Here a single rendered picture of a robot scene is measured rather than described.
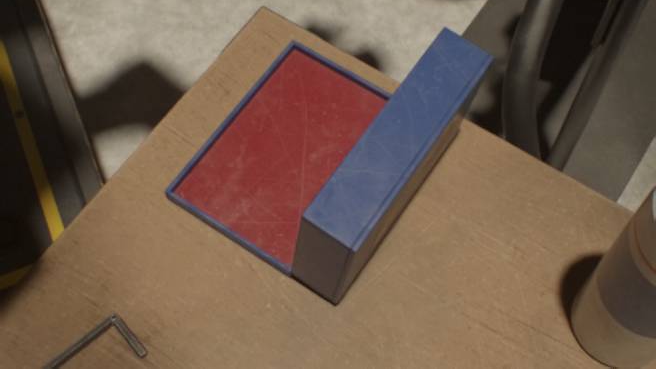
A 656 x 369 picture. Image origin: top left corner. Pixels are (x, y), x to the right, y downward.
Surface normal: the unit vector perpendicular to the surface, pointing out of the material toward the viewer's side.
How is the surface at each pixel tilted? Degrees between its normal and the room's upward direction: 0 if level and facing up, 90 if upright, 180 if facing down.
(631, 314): 90
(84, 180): 0
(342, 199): 7
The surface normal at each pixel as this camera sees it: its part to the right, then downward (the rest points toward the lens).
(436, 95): 0.10, -0.41
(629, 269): -0.95, 0.28
